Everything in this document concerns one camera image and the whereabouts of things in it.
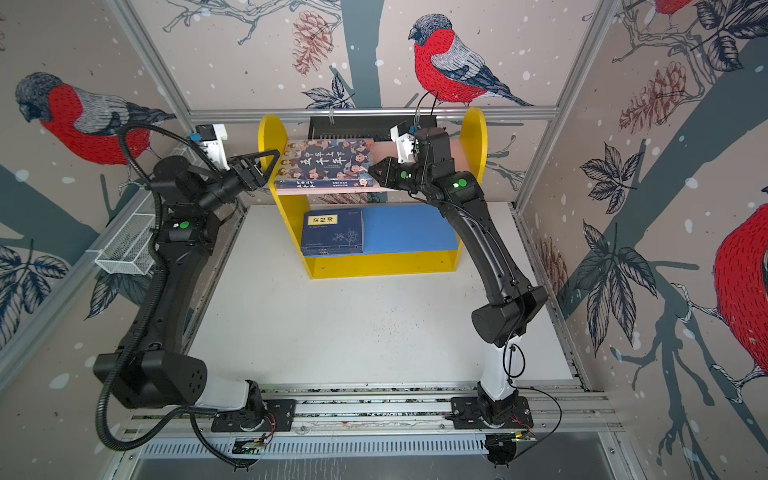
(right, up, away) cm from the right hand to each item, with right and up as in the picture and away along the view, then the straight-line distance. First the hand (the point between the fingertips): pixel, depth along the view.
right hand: (364, 174), depth 70 cm
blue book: (-11, -14, +19) cm, 26 cm away
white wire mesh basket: (-56, -18, 0) cm, 59 cm away
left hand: (-20, +3, -7) cm, 21 cm away
